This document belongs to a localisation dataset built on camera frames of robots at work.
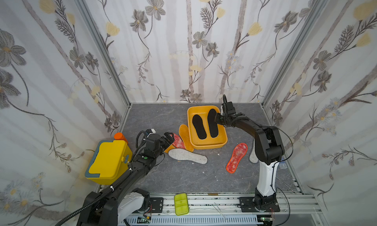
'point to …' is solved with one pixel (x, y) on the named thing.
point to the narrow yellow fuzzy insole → (184, 134)
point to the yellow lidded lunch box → (109, 161)
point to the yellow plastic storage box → (202, 111)
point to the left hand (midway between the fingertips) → (171, 136)
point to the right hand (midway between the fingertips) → (217, 115)
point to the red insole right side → (239, 151)
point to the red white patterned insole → (178, 142)
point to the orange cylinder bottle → (120, 136)
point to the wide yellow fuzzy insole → (169, 148)
